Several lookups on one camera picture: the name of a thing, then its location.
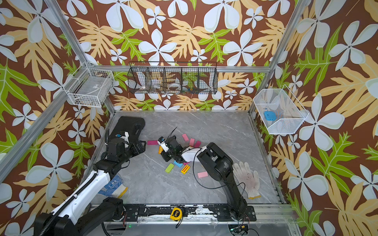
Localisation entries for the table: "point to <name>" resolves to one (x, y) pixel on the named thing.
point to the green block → (170, 167)
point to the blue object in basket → (270, 115)
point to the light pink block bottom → (202, 174)
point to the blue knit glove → (115, 188)
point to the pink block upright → (192, 142)
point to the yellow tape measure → (176, 214)
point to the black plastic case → (133, 126)
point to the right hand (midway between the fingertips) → (162, 152)
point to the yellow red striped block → (185, 169)
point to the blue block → (177, 164)
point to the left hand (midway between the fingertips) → (140, 142)
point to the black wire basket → (187, 77)
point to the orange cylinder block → (160, 149)
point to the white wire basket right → (279, 111)
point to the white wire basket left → (89, 86)
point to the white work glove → (249, 180)
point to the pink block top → (184, 135)
